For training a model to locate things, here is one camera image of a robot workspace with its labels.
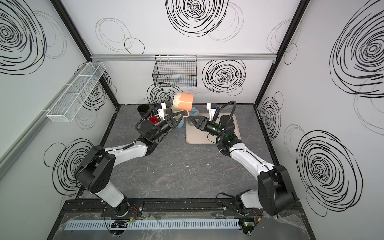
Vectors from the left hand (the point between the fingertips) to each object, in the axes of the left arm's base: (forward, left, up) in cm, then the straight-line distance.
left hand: (185, 114), depth 72 cm
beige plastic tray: (+7, -4, -31) cm, 32 cm away
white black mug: (+23, +34, -23) cm, 47 cm away
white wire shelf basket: (+1, +59, +2) cm, 59 cm away
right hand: (-2, -1, -1) cm, 3 cm away
